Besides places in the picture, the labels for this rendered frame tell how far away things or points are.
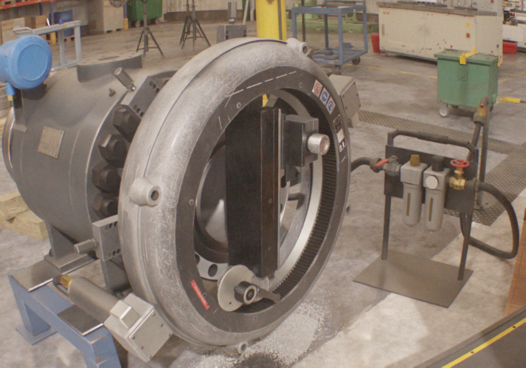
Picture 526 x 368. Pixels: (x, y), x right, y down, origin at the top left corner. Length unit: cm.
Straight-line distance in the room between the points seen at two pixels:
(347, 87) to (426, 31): 601
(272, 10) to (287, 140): 371
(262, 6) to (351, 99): 339
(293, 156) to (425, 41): 642
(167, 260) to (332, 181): 62
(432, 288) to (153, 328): 123
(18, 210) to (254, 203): 180
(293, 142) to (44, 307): 93
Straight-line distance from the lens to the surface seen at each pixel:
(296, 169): 151
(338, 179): 147
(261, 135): 113
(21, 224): 277
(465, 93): 445
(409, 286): 206
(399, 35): 784
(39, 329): 195
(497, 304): 202
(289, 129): 117
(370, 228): 251
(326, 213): 151
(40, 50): 160
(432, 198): 192
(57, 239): 181
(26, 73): 158
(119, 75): 105
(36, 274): 182
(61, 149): 144
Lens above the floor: 110
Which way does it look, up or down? 20 degrees down
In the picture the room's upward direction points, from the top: 2 degrees counter-clockwise
